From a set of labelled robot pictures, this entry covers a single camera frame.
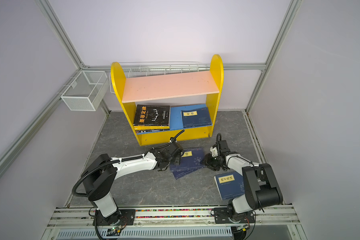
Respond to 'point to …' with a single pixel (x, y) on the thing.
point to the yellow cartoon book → (151, 127)
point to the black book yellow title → (152, 115)
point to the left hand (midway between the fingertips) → (176, 158)
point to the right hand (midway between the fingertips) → (204, 164)
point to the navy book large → (196, 117)
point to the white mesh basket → (85, 92)
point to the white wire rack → (140, 70)
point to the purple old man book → (138, 131)
